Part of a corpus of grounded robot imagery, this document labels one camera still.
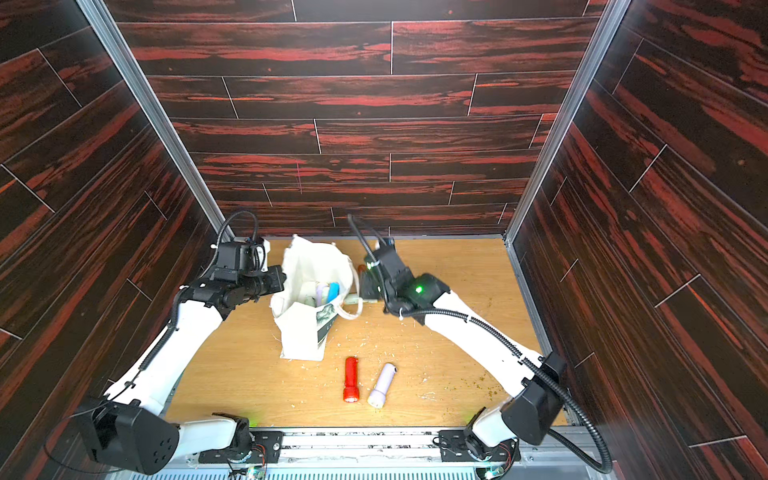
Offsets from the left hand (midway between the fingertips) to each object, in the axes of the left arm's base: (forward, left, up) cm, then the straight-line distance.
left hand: (288, 274), depth 81 cm
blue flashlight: (+3, -10, -12) cm, 16 cm away
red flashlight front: (-24, -18, -20) cm, 36 cm away
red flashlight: (+10, -19, -9) cm, 23 cm away
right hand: (-2, -24, +2) cm, 25 cm away
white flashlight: (+8, -4, -20) cm, 22 cm away
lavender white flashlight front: (-25, -25, -21) cm, 41 cm away
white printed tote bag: (-14, -7, -4) cm, 16 cm away
